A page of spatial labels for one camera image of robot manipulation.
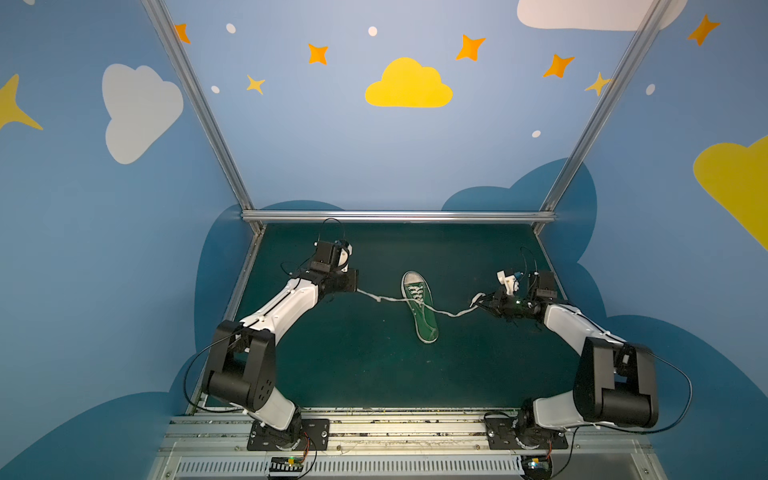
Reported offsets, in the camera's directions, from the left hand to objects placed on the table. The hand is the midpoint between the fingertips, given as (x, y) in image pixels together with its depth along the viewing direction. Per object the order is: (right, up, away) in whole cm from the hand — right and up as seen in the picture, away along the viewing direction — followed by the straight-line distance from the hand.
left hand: (354, 276), depth 91 cm
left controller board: (-15, -46, -18) cm, 51 cm away
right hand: (+38, -7, -2) cm, 39 cm away
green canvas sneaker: (+22, -13, +1) cm, 26 cm away
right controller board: (+48, -46, -18) cm, 69 cm away
